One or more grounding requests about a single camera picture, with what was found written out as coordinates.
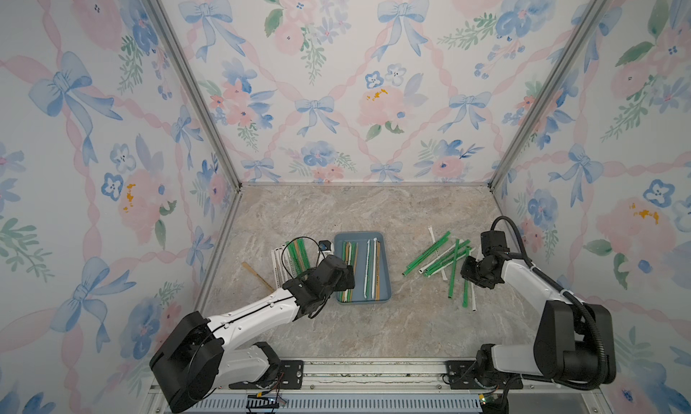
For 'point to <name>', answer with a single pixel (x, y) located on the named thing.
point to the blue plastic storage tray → (366, 252)
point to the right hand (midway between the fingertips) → (469, 273)
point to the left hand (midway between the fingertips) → (343, 269)
